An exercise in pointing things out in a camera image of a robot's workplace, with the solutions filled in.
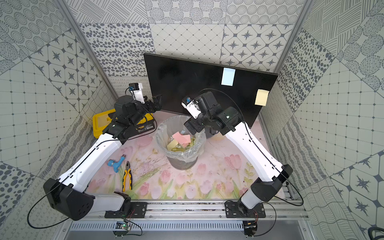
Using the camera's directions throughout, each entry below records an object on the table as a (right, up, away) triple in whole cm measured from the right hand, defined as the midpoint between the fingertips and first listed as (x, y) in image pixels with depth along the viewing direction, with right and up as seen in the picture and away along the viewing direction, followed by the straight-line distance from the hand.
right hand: (196, 119), depth 69 cm
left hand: (-22, +13, +2) cm, 26 cm away
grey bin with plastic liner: (-8, -15, +9) cm, 20 cm away
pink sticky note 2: (-4, -12, +10) cm, 16 cm away
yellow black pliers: (-41, -30, +17) cm, 53 cm away
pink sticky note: (-10, -10, +11) cm, 18 cm away
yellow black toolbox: (-60, -2, +22) cm, 63 cm away
